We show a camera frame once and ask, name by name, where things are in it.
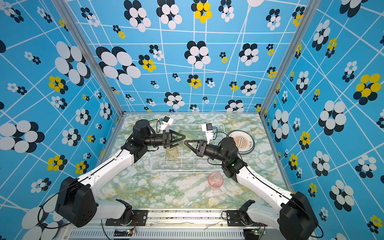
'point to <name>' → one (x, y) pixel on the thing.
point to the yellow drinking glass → (173, 152)
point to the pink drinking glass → (215, 180)
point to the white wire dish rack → (180, 158)
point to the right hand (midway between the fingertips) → (186, 144)
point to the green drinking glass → (188, 136)
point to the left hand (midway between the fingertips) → (184, 141)
